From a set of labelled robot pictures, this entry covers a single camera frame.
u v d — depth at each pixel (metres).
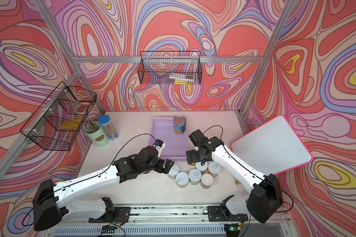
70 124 0.72
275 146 0.78
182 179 0.80
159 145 0.67
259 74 0.95
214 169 0.84
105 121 0.90
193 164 0.91
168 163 0.67
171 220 0.73
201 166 0.84
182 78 0.91
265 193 0.40
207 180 0.78
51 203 0.40
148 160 0.58
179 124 0.99
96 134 0.90
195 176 0.81
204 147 0.56
